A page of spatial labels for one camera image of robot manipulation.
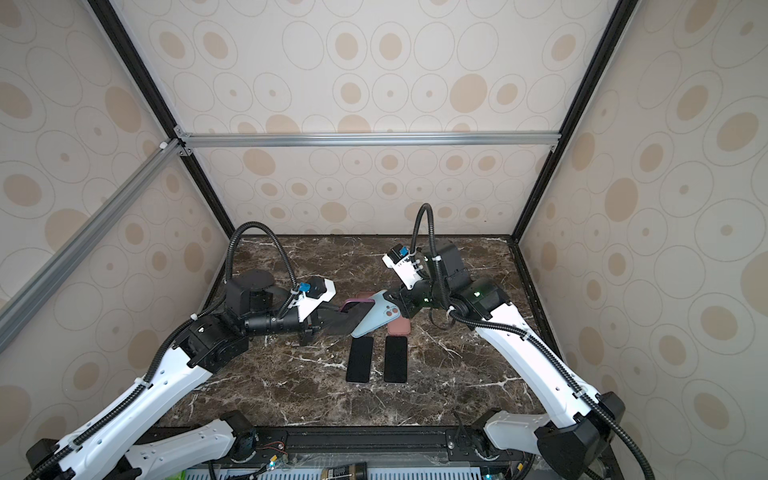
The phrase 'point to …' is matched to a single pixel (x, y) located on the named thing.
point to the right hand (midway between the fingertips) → (389, 293)
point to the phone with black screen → (395, 362)
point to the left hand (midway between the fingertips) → (348, 314)
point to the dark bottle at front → (352, 471)
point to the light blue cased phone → (382, 313)
